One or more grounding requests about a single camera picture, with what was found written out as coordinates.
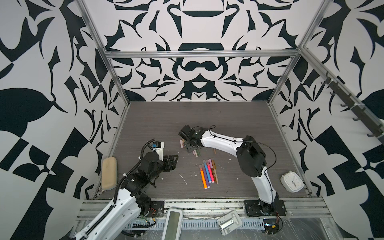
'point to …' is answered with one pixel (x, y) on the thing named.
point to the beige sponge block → (109, 173)
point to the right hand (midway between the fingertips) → (193, 143)
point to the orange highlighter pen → (202, 177)
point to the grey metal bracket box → (229, 223)
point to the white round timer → (292, 182)
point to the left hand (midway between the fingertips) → (173, 154)
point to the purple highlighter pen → (206, 179)
